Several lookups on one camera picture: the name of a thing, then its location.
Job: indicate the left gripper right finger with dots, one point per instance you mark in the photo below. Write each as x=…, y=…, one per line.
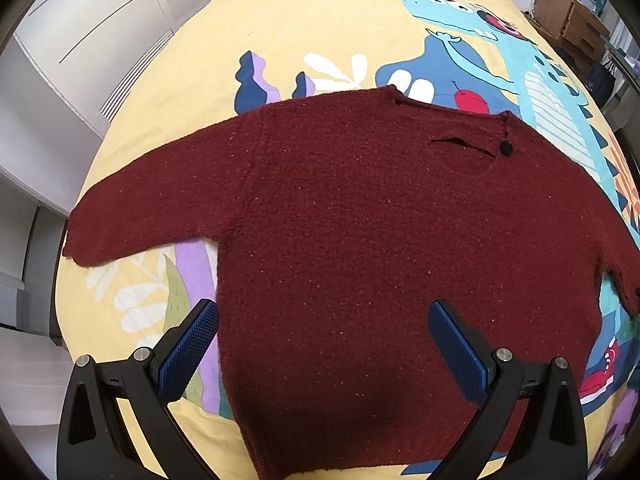
x=551, y=439

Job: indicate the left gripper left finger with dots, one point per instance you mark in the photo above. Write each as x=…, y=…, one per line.
x=150, y=394

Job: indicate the dark red knit sweater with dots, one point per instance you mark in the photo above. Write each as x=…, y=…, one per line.
x=338, y=219

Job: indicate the brown cardboard boxes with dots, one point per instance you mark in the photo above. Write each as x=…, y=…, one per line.
x=570, y=20

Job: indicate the white wardrobe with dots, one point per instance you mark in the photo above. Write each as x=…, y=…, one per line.
x=66, y=69

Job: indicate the yellow dinosaur print bedspread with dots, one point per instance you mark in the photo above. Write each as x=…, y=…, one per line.
x=235, y=54

